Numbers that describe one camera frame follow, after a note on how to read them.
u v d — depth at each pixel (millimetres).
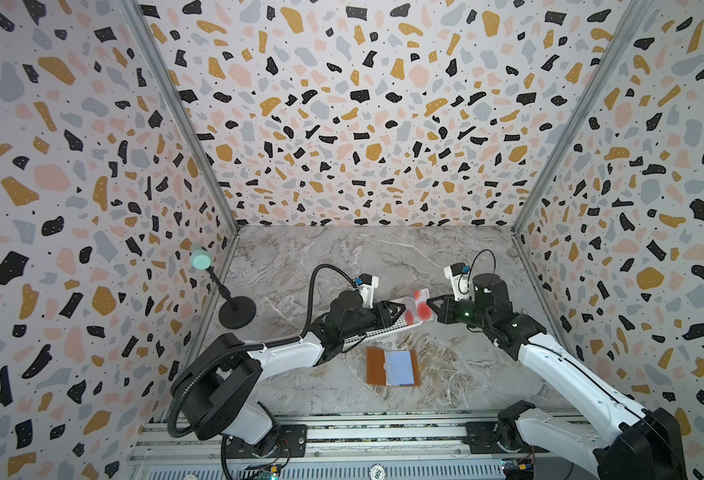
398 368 856
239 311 964
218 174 1039
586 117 900
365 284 761
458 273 711
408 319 931
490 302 595
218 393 425
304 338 583
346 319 641
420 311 816
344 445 733
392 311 803
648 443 421
